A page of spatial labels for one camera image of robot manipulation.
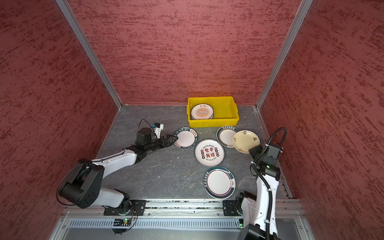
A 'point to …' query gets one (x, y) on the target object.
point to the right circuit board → (241, 222)
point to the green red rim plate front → (219, 182)
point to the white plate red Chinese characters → (209, 152)
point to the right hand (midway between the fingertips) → (251, 149)
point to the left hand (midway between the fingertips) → (173, 141)
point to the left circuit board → (122, 222)
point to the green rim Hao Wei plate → (187, 138)
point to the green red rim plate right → (225, 135)
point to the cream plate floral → (243, 141)
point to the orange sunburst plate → (202, 111)
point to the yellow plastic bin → (226, 111)
